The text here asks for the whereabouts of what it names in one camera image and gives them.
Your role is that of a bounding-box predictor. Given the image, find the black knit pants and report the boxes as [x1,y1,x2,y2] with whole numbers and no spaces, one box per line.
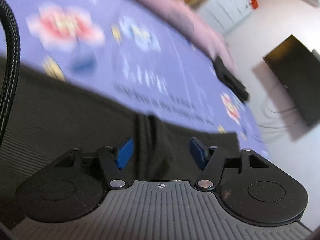
[1,66,240,228]

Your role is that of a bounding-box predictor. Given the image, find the folded black garment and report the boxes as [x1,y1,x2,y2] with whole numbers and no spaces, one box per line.
[212,56,249,103]

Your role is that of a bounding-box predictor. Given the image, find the purple floral bed sheet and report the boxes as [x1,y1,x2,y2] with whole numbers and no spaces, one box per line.
[6,0,268,157]

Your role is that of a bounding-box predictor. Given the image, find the red bag on cabinet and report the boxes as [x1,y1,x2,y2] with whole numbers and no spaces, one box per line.
[251,0,259,9]

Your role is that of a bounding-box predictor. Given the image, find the white drawer cabinet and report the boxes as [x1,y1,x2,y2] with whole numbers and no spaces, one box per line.
[196,0,252,35]

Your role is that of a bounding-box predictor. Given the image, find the pink floral quilt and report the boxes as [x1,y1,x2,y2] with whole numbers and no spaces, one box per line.
[136,0,238,76]

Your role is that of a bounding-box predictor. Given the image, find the black television cables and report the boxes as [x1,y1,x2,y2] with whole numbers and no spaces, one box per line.
[257,97,301,131]

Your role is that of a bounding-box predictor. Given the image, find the wall mounted black television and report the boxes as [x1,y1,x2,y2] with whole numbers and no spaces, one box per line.
[264,35,320,127]

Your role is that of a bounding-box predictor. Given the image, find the black braided left cable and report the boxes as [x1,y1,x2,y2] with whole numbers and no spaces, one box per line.
[0,0,21,143]

